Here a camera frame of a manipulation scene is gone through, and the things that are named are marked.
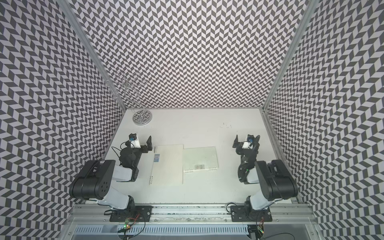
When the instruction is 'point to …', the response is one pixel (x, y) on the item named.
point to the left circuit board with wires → (128, 223)
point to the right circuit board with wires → (256, 231)
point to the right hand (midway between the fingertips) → (244, 138)
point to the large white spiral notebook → (167, 167)
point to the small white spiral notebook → (200, 159)
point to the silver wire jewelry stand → (130, 82)
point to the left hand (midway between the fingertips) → (143, 137)
